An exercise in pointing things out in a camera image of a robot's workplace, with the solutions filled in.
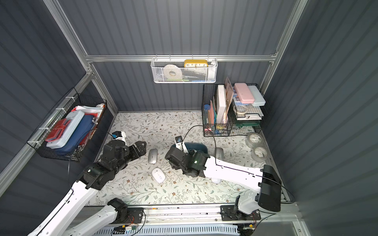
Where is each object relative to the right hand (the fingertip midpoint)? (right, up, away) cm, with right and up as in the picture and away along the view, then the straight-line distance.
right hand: (184, 157), depth 76 cm
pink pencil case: (+39, +38, +22) cm, 59 cm away
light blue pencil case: (+49, +33, +21) cm, 63 cm away
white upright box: (+22, +30, +16) cm, 41 cm away
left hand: (-22, +7, -4) cm, 24 cm away
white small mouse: (-16, -13, +9) cm, 22 cm away
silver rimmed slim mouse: (+18, -16, +10) cm, 27 cm away
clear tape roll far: (+48, +6, +27) cm, 55 cm away
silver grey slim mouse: (-21, -3, +17) cm, 28 cm away
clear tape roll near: (+49, -2, +21) cm, 53 cm away
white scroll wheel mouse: (+22, -2, +21) cm, 31 cm away
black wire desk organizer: (+31, +27, +21) cm, 46 cm away
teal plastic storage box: (+9, +2, +19) cm, 21 cm away
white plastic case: (-51, +20, -6) cm, 56 cm away
